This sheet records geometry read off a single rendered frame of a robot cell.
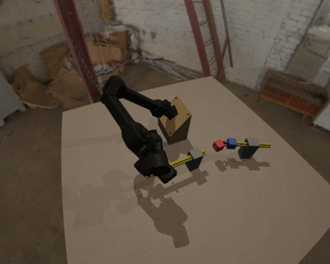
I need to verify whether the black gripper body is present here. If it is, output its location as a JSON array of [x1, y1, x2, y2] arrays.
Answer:
[[140, 145, 177, 184]]

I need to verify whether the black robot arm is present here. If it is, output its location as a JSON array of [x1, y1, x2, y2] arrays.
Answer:
[[100, 76, 178, 177]]

